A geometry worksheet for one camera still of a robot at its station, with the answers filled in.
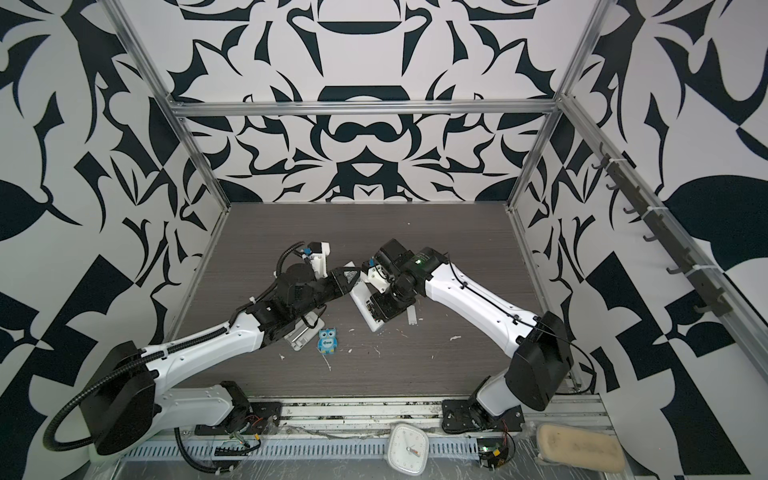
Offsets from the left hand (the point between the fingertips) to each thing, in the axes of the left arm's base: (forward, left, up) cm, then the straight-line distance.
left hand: (364, 265), depth 75 cm
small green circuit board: (-37, -29, -24) cm, 53 cm away
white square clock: (-36, -9, -19) cm, 42 cm away
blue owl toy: (-10, +11, -22) cm, 27 cm away
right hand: (-9, -3, -8) cm, 12 cm away
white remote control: (-5, +1, -5) cm, 7 cm away
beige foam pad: (-37, -47, -18) cm, 63 cm away
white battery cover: (-9, +18, -21) cm, 29 cm away
